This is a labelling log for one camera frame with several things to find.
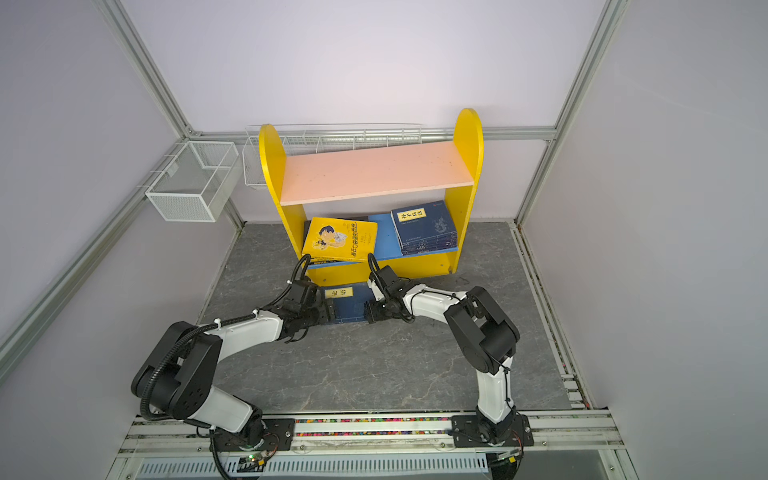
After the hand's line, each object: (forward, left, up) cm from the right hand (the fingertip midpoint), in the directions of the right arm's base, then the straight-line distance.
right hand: (371, 311), depth 94 cm
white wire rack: (+43, +23, +34) cm, 59 cm away
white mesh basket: (+34, +58, +24) cm, 72 cm away
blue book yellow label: (+5, +8, -2) cm, 10 cm away
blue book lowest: (+15, -16, +16) cm, 27 cm away
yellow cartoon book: (+14, +9, +18) cm, 25 cm away
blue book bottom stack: (+20, -17, +17) cm, 31 cm away
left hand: (-1, +14, +1) cm, 14 cm away
